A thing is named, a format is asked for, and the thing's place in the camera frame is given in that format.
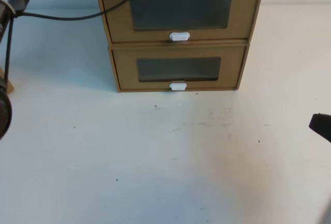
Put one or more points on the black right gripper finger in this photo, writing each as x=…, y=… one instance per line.
x=321, y=124

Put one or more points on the white drawer handle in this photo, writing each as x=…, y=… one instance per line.
x=179, y=36
x=178, y=86

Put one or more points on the cardboard shoebox drawer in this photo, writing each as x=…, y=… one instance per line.
x=154, y=66
x=154, y=20

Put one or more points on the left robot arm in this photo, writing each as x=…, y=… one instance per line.
x=9, y=10

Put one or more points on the cardboard piece at left edge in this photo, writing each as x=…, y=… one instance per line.
x=10, y=87

